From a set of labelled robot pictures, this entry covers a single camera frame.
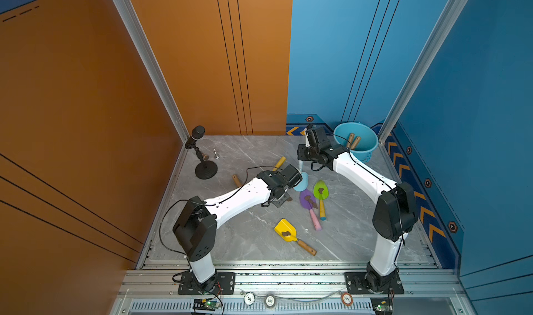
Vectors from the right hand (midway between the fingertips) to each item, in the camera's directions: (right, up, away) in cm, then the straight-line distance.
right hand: (300, 150), depth 91 cm
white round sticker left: (-20, -52, -20) cm, 59 cm away
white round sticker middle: (-13, -49, -25) cm, 56 cm away
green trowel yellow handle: (-8, -6, +17) cm, 20 cm away
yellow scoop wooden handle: (-6, -34, -6) cm, 35 cm away
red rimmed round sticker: (+13, -52, -20) cm, 57 cm away
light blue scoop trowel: (+1, -15, -2) cm, 15 cm away
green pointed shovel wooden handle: (+28, +6, +15) cm, 32 cm away
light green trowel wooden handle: (+30, +4, +15) cm, 34 cm away
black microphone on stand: (-46, -9, +14) cm, 48 cm away
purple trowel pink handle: (+4, -23, +3) cm, 24 cm away
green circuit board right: (+26, -54, -20) cm, 63 cm away
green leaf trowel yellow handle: (+11, -20, +6) cm, 23 cm away
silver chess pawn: (-43, -3, +20) cm, 47 cm away
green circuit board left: (-36, -54, -20) cm, 68 cm away
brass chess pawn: (-48, -3, +19) cm, 52 cm away
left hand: (-11, -17, -5) cm, 21 cm away
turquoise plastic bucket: (+36, +4, +12) cm, 38 cm away
